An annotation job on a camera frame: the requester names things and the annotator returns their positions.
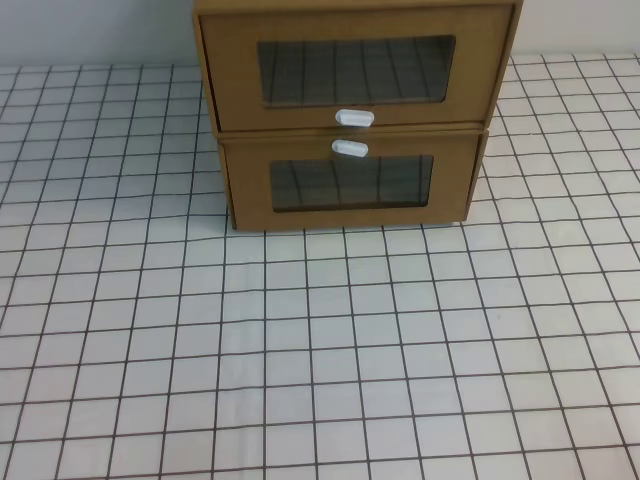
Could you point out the brown cardboard shoebox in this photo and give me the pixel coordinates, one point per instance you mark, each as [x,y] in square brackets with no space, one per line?
[291,65]
[295,182]

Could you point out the white plastic handle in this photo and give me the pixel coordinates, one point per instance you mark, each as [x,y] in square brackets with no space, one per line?
[350,148]
[354,118]

